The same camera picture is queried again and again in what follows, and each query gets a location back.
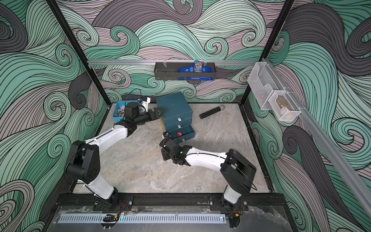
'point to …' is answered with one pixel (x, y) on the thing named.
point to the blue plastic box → (119, 104)
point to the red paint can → (179, 134)
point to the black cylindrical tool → (221, 108)
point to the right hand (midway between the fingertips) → (167, 148)
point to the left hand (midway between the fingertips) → (162, 109)
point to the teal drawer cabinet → (177, 117)
